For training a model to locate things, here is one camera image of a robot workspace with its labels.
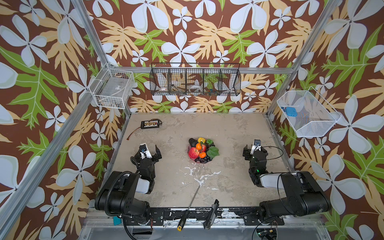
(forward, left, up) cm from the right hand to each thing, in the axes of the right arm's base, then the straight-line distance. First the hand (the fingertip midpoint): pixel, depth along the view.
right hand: (253, 145), depth 90 cm
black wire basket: (+39, +35, +22) cm, 57 cm away
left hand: (-1, +65, +2) cm, 65 cm away
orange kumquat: (0, +34, 0) cm, 34 cm away
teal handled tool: (-38, +76, -9) cm, 85 cm away
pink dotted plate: (-5, +37, -8) cm, 38 cm away
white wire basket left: (+25, +84, +25) cm, 91 cm away
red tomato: (-3, +37, -3) cm, 37 cm away
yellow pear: (+7, +32, -4) cm, 33 cm away
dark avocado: (+5, +37, -4) cm, 38 cm away
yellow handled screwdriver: (-35, +41, -8) cm, 55 cm away
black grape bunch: (-6, +29, -5) cm, 30 cm away
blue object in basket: (+13, -21, +16) cm, 29 cm away
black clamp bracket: (-40, +31, -7) cm, 51 cm away
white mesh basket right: (+9, -28, +18) cm, 35 cm away
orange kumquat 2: (-5, +32, -2) cm, 32 cm away
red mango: (0, +30, -2) cm, 30 cm away
